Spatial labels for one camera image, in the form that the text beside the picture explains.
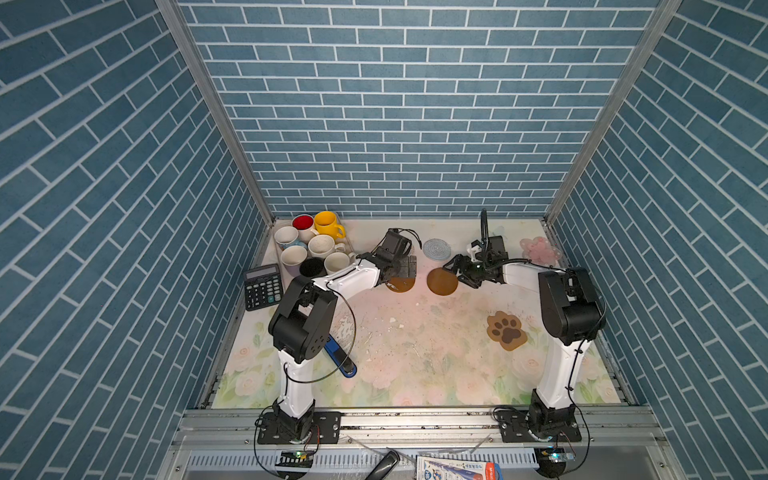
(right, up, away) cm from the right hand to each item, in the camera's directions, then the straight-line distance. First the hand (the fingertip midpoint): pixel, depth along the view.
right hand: (448, 268), depth 101 cm
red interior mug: (-52, +16, +8) cm, 55 cm away
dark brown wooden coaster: (-2, -5, +1) cm, 5 cm away
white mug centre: (-44, +8, +4) cm, 45 cm away
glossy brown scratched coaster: (-17, -5, -2) cm, 18 cm away
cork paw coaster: (+16, -18, -10) cm, 26 cm away
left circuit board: (-42, -44, -29) cm, 68 cm away
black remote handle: (-20, -41, -35) cm, 58 cm away
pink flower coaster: (+36, +6, +11) cm, 39 cm away
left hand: (-16, +2, -4) cm, 16 cm away
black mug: (-45, +1, -5) cm, 46 cm away
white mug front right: (-38, +3, -4) cm, 38 cm away
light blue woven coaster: (-3, +6, +11) cm, 13 cm away
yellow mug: (-43, +15, +6) cm, 47 cm away
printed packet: (-8, -43, -33) cm, 55 cm away
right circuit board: (+21, -43, -30) cm, 56 cm away
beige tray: (-58, +11, +5) cm, 59 cm away
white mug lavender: (-53, +4, -1) cm, 53 cm away
